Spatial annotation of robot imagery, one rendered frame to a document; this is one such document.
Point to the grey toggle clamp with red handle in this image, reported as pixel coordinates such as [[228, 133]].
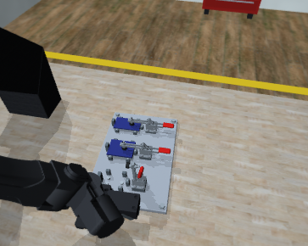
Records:
[[151, 126]]

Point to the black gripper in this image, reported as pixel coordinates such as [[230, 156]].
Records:
[[79, 223]]

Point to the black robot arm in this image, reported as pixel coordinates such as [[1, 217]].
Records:
[[30, 182]]

